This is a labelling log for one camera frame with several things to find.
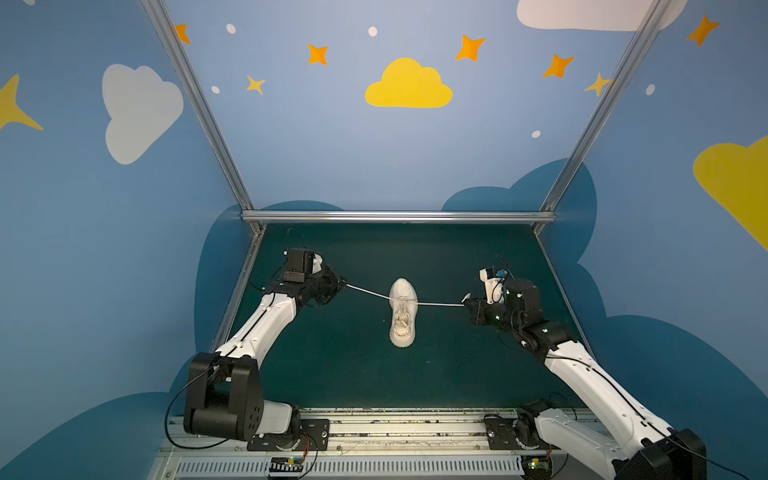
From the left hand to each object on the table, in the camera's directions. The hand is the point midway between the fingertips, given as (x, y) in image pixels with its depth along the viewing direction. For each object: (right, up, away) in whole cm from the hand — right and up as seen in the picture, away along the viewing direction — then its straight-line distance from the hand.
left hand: (349, 277), depth 86 cm
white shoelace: (+21, -10, +12) cm, 26 cm away
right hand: (+34, -5, -5) cm, 35 cm away
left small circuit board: (-14, -45, -13) cm, 49 cm away
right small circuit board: (+49, -47, -13) cm, 68 cm away
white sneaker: (+17, -9, +9) cm, 21 cm away
